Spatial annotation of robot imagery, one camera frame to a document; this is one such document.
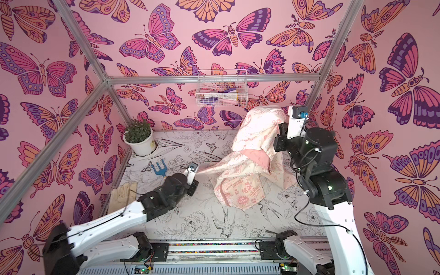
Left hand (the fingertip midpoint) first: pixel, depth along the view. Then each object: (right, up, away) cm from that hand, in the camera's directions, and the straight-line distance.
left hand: (195, 172), depth 77 cm
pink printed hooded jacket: (+25, +3, -6) cm, 26 cm away
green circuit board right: (+40, -39, -6) cm, 56 cm away
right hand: (+33, +20, -22) cm, 44 cm away
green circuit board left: (-23, -41, -6) cm, 47 cm away
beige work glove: (-40, -15, +12) cm, 45 cm away
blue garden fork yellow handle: (-24, -3, +23) cm, 33 cm away
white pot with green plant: (-35, +17, +19) cm, 43 cm away
